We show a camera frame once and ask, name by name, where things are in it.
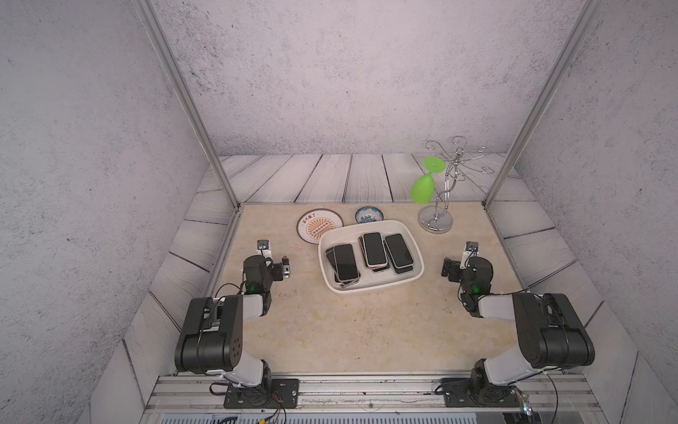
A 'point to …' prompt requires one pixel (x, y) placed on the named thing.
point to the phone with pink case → (346, 262)
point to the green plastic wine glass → (422, 187)
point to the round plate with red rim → (312, 223)
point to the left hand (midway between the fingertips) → (276, 256)
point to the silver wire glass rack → (439, 219)
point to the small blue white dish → (368, 214)
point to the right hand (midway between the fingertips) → (463, 258)
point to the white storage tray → (347, 235)
